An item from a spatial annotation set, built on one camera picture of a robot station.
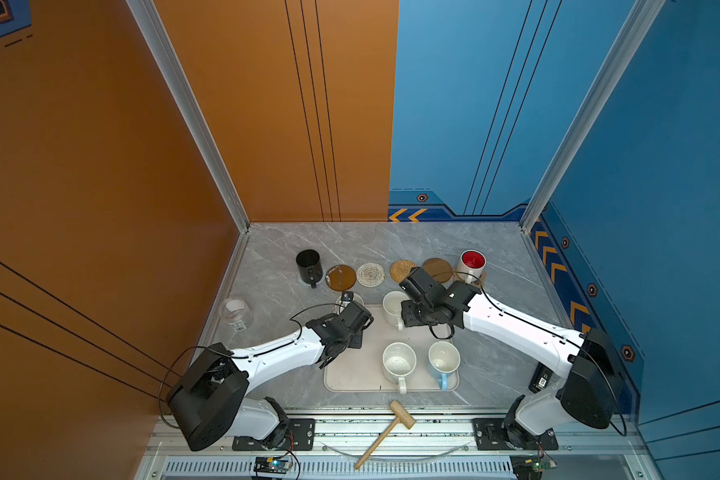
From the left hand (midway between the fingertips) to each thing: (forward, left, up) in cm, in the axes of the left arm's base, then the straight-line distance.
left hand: (353, 327), depth 88 cm
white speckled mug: (-8, -13, -3) cm, 16 cm away
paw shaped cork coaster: (+19, -42, -3) cm, 46 cm away
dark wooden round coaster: (+25, -30, -4) cm, 39 cm away
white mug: (+4, -11, +6) cm, 13 cm away
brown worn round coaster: (+20, +6, -3) cm, 21 cm away
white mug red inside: (+23, -39, +3) cm, 45 cm away
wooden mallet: (-23, -14, -3) cm, 27 cm away
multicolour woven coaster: (+22, -5, -4) cm, 23 cm away
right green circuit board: (-32, -46, -4) cm, 56 cm away
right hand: (0, -15, +8) cm, 17 cm away
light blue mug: (-8, -26, -3) cm, 27 cm away
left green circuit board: (-33, +18, -6) cm, 38 cm away
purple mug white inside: (-1, +3, +15) cm, 15 cm away
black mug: (+21, +16, +3) cm, 26 cm away
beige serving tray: (-11, -3, -3) cm, 12 cm away
